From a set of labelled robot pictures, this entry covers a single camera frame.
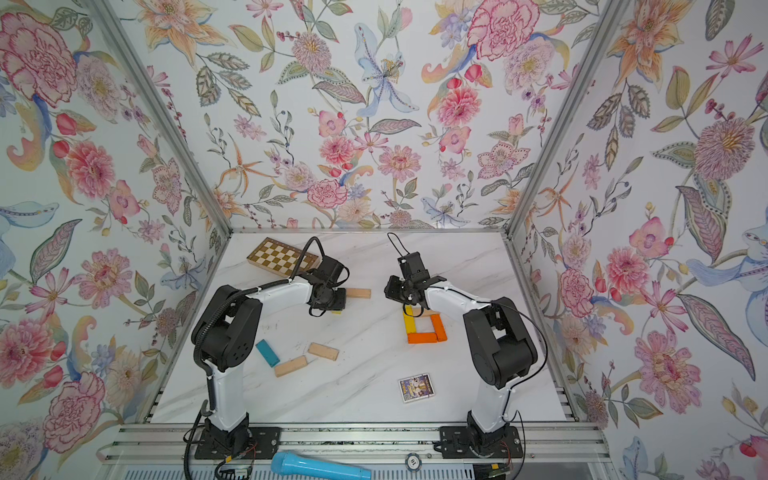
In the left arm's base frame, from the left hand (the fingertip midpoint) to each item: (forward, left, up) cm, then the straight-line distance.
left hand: (346, 300), depth 99 cm
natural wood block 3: (-16, +6, -2) cm, 18 cm away
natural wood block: (+3, -4, -1) cm, 5 cm away
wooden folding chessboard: (+18, +25, 0) cm, 31 cm away
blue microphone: (-46, +8, +3) cm, 46 cm away
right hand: (+2, -14, +6) cm, 15 cm away
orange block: (-10, -30, -1) cm, 31 cm away
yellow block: (-6, +2, +4) cm, 7 cm away
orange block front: (-13, -22, -1) cm, 25 cm away
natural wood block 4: (-21, +14, -1) cm, 26 cm away
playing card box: (-28, -21, 0) cm, 35 cm away
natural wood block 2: (-18, -22, +25) cm, 38 cm away
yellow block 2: (-8, -21, -1) cm, 22 cm away
